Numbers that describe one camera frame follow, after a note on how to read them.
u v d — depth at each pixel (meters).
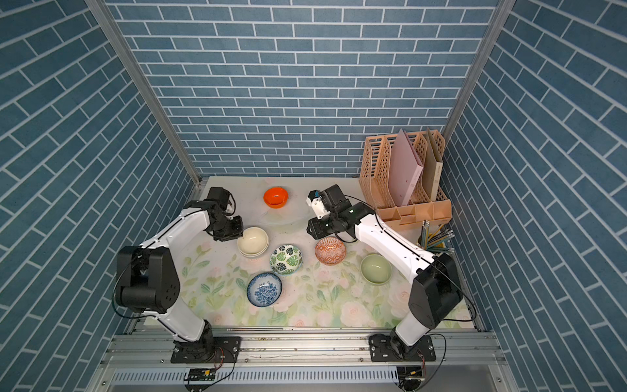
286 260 0.92
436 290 0.43
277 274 0.85
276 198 1.10
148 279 0.46
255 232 0.92
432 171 0.89
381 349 0.74
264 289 0.85
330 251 0.94
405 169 0.94
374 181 1.16
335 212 0.62
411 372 0.71
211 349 0.71
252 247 0.94
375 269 0.90
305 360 0.74
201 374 0.72
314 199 0.74
